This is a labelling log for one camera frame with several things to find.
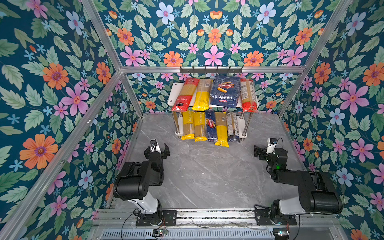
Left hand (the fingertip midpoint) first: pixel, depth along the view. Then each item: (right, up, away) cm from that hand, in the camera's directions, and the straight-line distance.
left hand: (157, 141), depth 90 cm
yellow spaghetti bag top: (+18, +10, +9) cm, 22 cm away
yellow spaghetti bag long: (+40, +7, +8) cm, 42 cm away
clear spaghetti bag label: (+48, +6, +8) cm, 49 cm away
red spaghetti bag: (+18, +23, -15) cm, 32 cm away
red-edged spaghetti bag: (+52, +26, -12) cm, 59 cm away
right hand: (+66, -3, +2) cm, 66 cm away
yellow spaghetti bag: (+27, +22, -15) cm, 38 cm away
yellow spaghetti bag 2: (+26, +9, +9) cm, 29 cm away
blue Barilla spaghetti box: (+33, +10, +9) cm, 36 cm away
